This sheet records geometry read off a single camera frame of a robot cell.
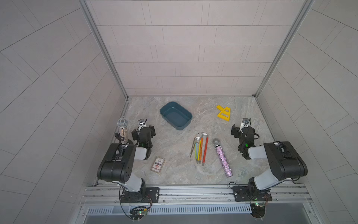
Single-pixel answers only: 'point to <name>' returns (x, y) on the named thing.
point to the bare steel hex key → (192, 146)
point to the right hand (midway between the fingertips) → (240, 123)
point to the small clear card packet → (157, 164)
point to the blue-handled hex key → (196, 150)
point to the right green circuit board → (258, 210)
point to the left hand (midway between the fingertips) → (144, 125)
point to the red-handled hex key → (206, 147)
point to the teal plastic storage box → (176, 115)
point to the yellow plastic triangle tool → (224, 113)
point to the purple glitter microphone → (228, 170)
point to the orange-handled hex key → (201, 150)
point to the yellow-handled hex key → (199, 150)
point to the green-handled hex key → (195, 147)
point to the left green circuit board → (137, 213)
